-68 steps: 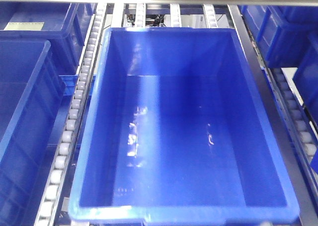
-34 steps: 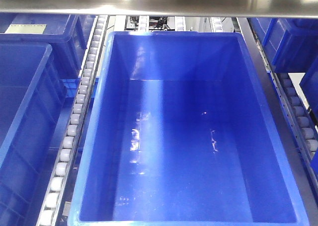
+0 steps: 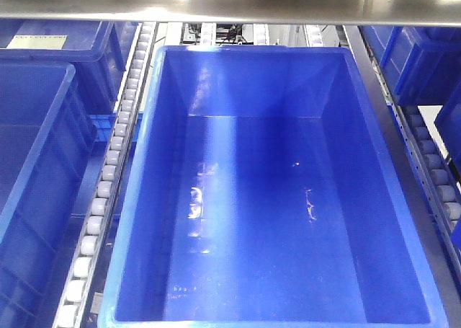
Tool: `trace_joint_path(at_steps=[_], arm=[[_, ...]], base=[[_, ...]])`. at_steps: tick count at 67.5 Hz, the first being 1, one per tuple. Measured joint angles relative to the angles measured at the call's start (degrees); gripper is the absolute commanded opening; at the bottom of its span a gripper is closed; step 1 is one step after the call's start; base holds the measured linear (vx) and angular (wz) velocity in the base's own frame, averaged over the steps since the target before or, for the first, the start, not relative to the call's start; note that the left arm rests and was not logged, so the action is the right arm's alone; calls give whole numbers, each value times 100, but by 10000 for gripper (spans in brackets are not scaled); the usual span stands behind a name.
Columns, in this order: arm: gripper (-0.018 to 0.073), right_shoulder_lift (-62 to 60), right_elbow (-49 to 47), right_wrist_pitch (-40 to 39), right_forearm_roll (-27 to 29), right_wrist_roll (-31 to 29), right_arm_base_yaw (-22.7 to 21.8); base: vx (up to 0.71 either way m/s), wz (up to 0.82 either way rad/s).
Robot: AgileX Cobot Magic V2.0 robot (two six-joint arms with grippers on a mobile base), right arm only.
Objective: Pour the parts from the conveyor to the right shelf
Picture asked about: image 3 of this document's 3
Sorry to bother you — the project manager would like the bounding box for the large empty blue bin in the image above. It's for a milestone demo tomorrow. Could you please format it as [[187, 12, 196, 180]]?
[[97, 45, 451, 328]]

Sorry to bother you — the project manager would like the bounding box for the steel rack with roller tracks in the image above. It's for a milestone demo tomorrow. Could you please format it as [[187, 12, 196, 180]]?
[[0, 0, 461, 328]]

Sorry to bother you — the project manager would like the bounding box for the pale paper label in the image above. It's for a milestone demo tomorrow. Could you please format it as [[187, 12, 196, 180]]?
[[6, 35, 68, 50]]

